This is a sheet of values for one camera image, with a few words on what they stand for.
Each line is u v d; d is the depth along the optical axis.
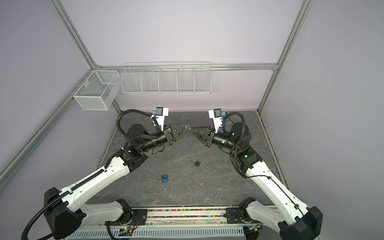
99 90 0.97
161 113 0.55
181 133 0.58
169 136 0.53
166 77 1.00
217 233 1.58
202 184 0.84
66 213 0.38
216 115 0.54
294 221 0.38
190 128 0.59
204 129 0.57
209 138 0.53
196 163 0.92
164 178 0.87
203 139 0.57
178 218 0.75
